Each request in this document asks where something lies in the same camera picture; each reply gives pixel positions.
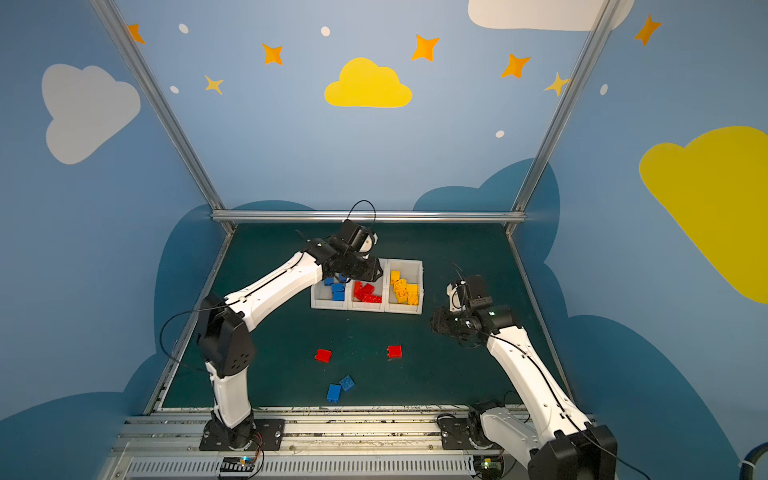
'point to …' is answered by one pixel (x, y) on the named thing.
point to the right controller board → (488, 467)
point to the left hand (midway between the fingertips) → (377, 268)
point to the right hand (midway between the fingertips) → (439, 320)
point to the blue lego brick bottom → (334, 393)
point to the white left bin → (322, 297)
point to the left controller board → (237, 464)
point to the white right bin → (412, 271)
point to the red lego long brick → (368, 298)
